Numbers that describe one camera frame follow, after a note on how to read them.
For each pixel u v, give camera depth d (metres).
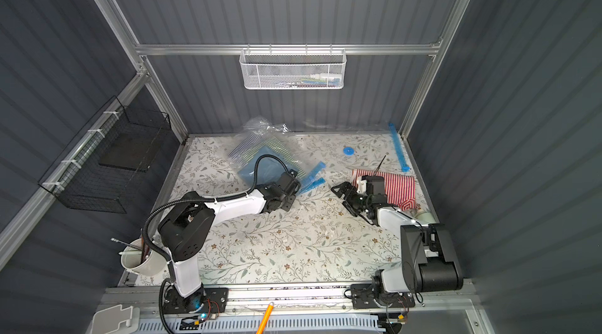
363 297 0.74
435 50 0.89
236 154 1.11
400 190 0.97
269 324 0.70
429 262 0.44
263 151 1.08
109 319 0.65
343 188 0.83
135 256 0.77
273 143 1.12
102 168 0.72
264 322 0.70
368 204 0.72
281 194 0.73
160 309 0.69
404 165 1.08
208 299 0.73
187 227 0.50
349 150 1.14
